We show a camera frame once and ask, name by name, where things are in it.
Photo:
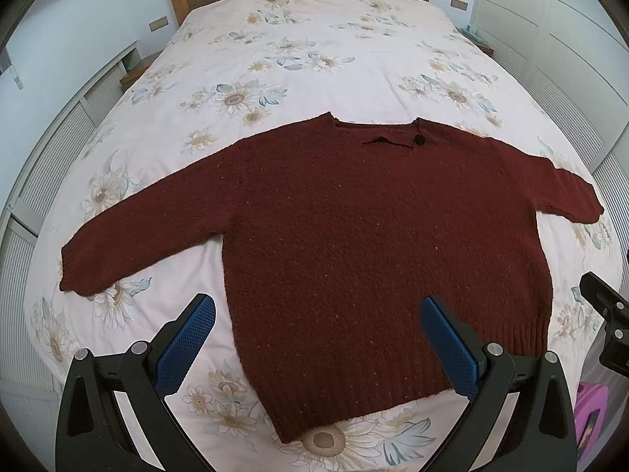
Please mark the dark red knit sweater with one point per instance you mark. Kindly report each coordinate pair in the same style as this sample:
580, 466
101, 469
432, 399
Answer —
332, 234

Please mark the white wardrobe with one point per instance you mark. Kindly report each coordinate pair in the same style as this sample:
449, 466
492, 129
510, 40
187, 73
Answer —
555, 44

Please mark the right wall switch plate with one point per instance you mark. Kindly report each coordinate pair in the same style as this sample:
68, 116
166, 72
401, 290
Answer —
459, 4

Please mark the white slatted radiator cover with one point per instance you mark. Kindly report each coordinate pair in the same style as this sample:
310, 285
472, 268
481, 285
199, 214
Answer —
27, 388

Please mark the wall switch plate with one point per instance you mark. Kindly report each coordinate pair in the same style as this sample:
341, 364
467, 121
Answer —
459, 4
158, 24

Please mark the left wall switch plate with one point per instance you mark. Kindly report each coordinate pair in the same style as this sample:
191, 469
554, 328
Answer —
158, 24

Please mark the left wooden nightstand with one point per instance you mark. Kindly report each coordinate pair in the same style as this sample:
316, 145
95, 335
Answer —
131, 77

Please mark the right wooden nightstand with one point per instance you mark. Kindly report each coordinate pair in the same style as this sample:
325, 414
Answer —
477, 41

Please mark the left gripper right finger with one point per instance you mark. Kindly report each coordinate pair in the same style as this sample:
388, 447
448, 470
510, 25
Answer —
541, 434

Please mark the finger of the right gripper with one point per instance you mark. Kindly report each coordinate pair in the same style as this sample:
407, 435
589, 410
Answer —
613, 308

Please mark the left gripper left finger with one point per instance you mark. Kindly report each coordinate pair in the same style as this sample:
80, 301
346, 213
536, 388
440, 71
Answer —
91, 432

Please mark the pink box on floor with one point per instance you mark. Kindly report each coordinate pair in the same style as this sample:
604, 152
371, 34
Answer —
590, 409

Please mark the floral pink bed cover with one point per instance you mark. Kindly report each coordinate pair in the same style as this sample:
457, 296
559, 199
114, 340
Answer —
240, 67

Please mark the wooden nightstand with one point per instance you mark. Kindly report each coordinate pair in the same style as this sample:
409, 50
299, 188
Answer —
477, 41
131, 77

